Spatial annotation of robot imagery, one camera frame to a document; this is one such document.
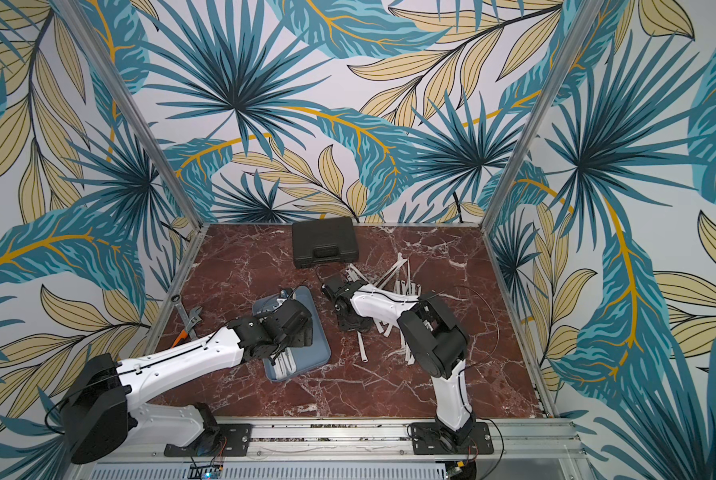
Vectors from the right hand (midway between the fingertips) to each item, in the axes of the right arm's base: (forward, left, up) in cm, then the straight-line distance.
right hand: (355, 323), depth 94 cm
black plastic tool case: (+33, +11, +2) cm, 35 cm away
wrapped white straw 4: (-2, -8, 0) cm, 8 cm away
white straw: (-12, +19, +1) cm, 22 cm away
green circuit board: (-37, +35, -2) cm, 51 cm away
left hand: (-7, +16, +9) cm, 20 cm away
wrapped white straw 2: (-7, -2, 0) cm, 7 cm away
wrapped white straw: (+15, -9, 0) cm, 17 cm away
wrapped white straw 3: (-10, -16, 0) cm, 19 cm away
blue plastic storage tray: (-11, +15, +3) cm, 19 cm away
